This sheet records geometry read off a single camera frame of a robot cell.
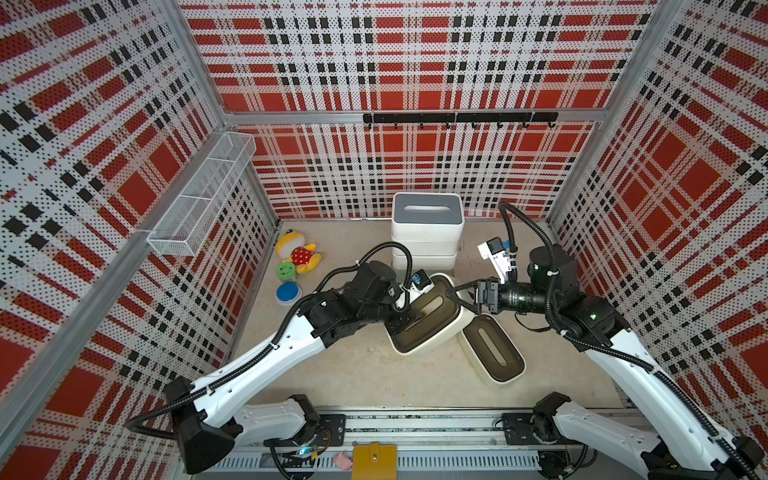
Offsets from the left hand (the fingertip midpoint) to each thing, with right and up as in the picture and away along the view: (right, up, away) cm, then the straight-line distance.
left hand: (418, 305), depth 70 cm
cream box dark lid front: (+21, -16, +11) cm, 29 cm away
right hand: (+8, +4, -8) cm, 12 cm away
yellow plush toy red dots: (-44, +14, +36) cm, 58 cm away
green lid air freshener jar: (-44, +6, +31) cm, 54 cm away
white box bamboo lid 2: (+3, +10, +12) cm, 16 cm away
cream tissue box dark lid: (+3, -2, -9) cm, 10 cm away
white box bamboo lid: (+4, +14, +11) cm, 18 cm away
